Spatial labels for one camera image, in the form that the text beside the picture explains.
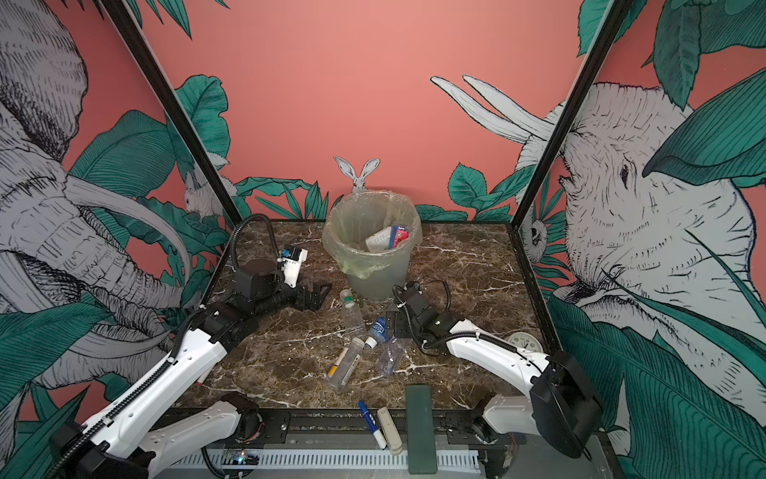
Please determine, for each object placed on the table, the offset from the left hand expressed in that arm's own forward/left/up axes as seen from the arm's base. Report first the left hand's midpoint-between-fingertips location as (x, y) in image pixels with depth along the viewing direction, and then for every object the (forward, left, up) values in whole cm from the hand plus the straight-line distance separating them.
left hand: (317, 276), depth 74 cm
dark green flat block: (-31, -25, -25) cm, 47 cm away
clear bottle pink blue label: (-13, -18, -26) cm, 34 cm away
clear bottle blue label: (-6, -15, -20) cm, 26 cm away
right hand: (-5, -20, -15) cm, 25 cm away
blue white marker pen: (-30, -13, -23) cm, 40 cm away
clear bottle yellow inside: (-16, -5, -23) cm, 28 cm away
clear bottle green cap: (0, -7, -25) cm, 26 cm away
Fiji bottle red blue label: (+16, -21, -2) cm, 27 cm away
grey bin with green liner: (+26, -8, -6) cm, 28 cm away
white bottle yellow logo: (+21, -16, -11) cm, 28 cm away
